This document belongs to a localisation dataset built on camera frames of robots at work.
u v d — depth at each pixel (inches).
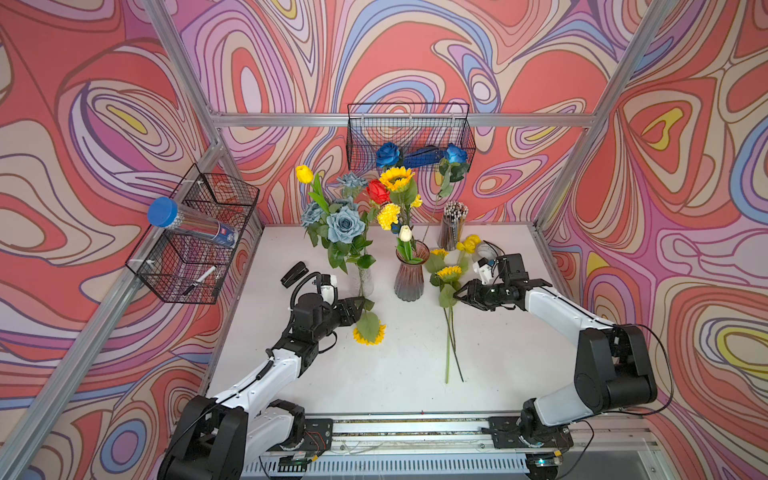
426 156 31.6
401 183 27.2
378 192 29.7
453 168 30.2
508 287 27.0
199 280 28.8
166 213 24.3
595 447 26.5
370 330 34.0
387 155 29.3
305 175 25.2
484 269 33.1
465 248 42.5
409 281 35.0
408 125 34.8
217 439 15.8
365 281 37.6
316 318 26.2
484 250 46.6
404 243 32.0
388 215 29.2
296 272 40.1
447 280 38.5
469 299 31.4
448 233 41.6
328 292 29.3
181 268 28.8
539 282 26.1
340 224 28.3
